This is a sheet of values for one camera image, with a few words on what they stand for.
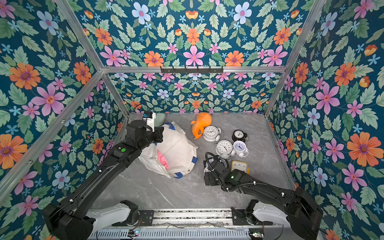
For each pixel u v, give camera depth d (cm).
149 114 63
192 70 93
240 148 96
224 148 96
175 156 96
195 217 75
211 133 103
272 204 48
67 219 37
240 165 89
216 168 61
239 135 102
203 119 107
